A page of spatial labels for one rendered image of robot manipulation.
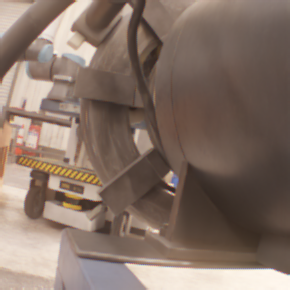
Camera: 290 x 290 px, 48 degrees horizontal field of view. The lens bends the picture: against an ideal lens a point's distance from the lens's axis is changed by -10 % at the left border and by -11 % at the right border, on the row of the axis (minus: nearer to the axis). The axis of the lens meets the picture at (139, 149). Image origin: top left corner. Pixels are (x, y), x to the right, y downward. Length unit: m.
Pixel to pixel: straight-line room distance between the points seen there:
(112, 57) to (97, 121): 0.17
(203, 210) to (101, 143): 0.37
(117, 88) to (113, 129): 0.11
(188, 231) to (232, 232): 0.10
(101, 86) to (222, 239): 0.47
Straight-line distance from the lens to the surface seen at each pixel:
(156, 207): 0.97
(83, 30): 0.96
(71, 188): 1.66
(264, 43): 0.40
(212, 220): 0.65
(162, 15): 0.99
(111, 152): 0.92
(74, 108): 1.80
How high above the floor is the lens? 0.40
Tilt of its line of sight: 2 degrees up
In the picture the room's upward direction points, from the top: 12 degrees clockwise
